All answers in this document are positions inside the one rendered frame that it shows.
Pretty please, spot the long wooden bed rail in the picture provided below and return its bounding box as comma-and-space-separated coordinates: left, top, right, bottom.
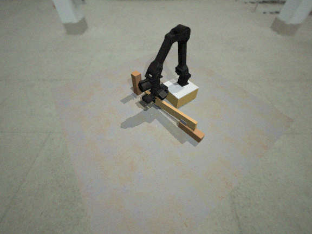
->
152, 96, 198, 130

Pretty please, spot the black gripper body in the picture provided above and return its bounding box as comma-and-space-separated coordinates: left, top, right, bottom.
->
142, 83, 168, 104

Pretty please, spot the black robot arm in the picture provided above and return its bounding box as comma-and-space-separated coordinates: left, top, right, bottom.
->
138, 24, 191, 100

